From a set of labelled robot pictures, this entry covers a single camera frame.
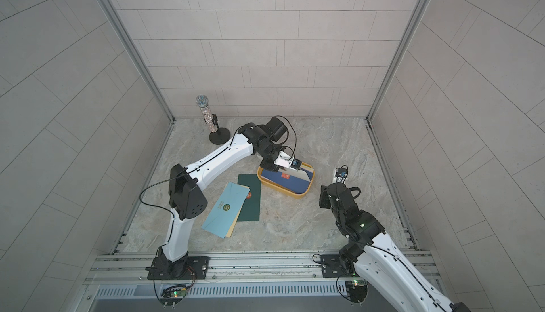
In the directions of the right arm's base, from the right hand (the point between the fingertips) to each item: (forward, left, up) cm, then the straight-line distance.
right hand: (324, 187), depth 79 cm
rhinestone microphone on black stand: (+36, +47, -7) cm, 60 cm away
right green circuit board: (-31, -6, -12) cm, 34 cm away
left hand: (+11, +14, +3) cm, 18 cm away
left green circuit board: (-29, +52, -8) cm, 60 cm away
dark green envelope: (-2, +29, -10) cm, 30 cm away
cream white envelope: (0, +10, +11) cm, 15 cm away
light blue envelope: (-2, +39, -10) cm, 40 cm away
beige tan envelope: (-11, +36, -10) cm, 39 cm away
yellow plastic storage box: (+3, +16, -6) cm, 17 cm away
